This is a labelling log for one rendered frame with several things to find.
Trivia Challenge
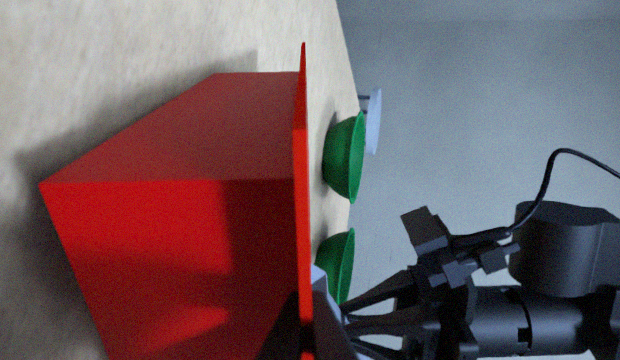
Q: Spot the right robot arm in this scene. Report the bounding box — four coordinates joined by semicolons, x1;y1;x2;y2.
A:
400;200;620;360

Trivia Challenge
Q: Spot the green bowl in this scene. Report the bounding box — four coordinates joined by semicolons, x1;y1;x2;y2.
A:
322;111;365;204
315;227;355;305

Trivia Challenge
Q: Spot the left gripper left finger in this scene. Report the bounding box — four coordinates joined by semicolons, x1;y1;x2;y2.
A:
254;291;303;360

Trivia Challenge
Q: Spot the light blue scoop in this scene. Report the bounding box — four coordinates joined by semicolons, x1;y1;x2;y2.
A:
311;263;370;360

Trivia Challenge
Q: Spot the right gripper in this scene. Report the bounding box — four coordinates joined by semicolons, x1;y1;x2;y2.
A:
338;214;528;360

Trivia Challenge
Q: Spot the red divided box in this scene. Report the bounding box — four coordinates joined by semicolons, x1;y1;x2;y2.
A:
38;42;313;360

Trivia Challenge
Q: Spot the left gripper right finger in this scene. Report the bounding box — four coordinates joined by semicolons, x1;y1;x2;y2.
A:
312;290;360;360

